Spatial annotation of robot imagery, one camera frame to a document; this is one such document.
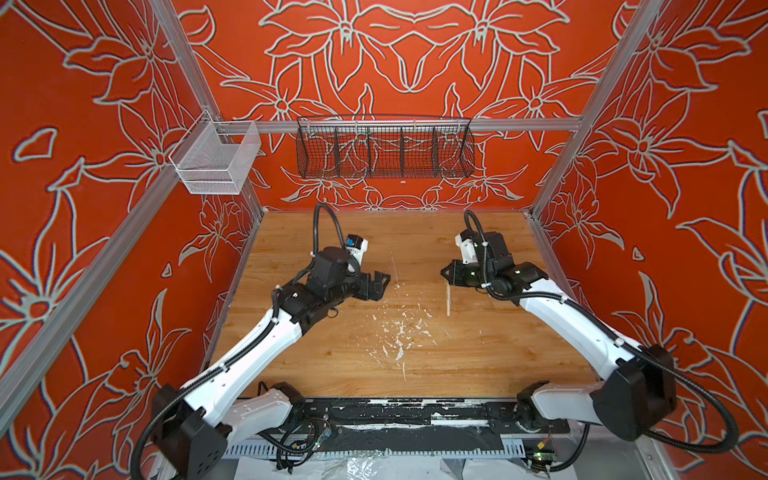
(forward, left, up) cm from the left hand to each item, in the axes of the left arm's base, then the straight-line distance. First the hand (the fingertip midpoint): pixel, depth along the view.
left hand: (374, 271), depth 74 cm
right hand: (+5, -17, -5) cm, 18 cm away
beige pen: (-3, -20, -7) cm, 21 cm away
